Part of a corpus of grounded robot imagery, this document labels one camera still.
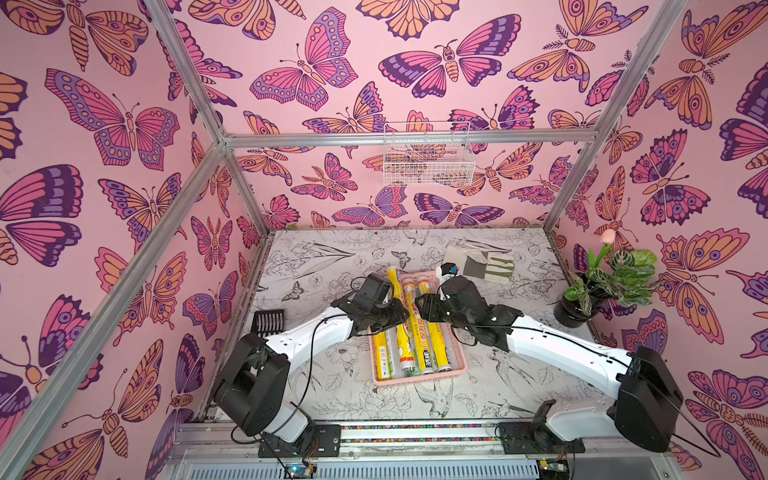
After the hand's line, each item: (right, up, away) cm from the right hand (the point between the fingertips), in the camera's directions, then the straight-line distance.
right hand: (416, 304), depth 80 cm
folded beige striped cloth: (+31, +9, +29) cm, 43 cm away
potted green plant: (+50, +8, -5) cm, 51 cm away
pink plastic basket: (0, +6, +18) cm, 19 cm away
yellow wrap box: (+7, -9, +4) cm, 12 cm away
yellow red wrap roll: (-3, -9, 0) cm, 9 cm away
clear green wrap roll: (-6, -15, +3) cm, 17 cm away
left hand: (-1, -4, +6) cm, 7 cm away
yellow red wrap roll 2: (-9, -18, +2) cm, 20 cm away
